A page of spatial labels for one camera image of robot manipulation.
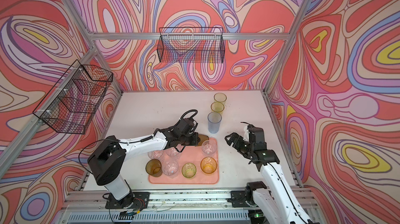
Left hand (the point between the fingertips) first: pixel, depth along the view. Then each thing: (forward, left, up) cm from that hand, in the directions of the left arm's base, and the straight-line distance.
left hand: (202, 139), depth 85 cm
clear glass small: (-3, -3, -4) cm, 6 cm away
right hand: (-5, -15, +3) cm, 16 cm away
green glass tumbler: (-15, +8, -7) cm, 18 cm away
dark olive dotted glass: (-13, +26, -7) cm, 30 cm away
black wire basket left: (+4, +60, +27) cm, 66 cm away
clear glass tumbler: (-5, +17, -7) cm, 19 cm away
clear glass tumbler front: (-13, +18, -7) cm, 23 cm away
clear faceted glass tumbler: (-6, +27, -7) cm, 28 cm away
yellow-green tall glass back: (+27, -12, +5) cm, 30 cm away
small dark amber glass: (+3, 0, -3) cm, 4 cm away
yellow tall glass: (+22, -9, +2) cm, 24 cm away
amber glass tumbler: (-12, -3, -7) cm, 14 cm away
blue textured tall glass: (+15, -7, -1) cm, 16 cm away
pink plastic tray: (-5, +6, -9) cm, 12 cm away
